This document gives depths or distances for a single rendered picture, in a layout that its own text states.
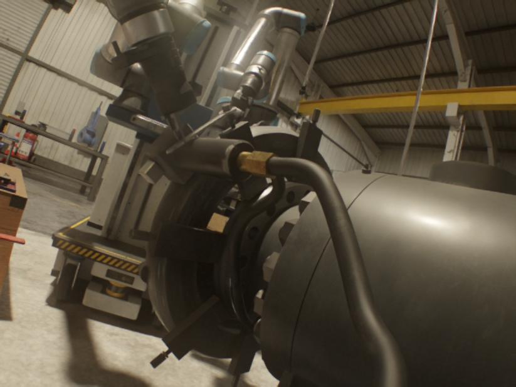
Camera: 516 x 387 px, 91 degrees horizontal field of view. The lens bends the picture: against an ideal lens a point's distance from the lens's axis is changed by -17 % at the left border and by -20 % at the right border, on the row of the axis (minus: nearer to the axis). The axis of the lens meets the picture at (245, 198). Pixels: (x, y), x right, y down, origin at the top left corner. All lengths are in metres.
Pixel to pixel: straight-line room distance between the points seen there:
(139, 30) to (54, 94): 8.58
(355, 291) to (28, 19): 9.49
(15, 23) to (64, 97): 2.27
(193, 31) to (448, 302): 0.68
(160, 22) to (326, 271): 0.51
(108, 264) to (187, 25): 1.04
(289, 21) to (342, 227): 1.46
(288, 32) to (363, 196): 1.25
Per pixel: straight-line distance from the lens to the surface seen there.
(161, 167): 0.72
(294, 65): 12.63
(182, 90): 0.59
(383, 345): 0.29
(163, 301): 0.78
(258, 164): 0.48
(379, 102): 10.42
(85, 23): 9.69
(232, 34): 1.96
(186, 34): 0.71
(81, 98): 9.13
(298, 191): 0.85
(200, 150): 0.59
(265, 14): 1.72
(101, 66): 1.57
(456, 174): 0.69
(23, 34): 9.45
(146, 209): 1.73
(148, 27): 0.58
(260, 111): 1.55
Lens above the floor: 0.67
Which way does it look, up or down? 3 degrees up
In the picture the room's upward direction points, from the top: 20 degrees clockwise
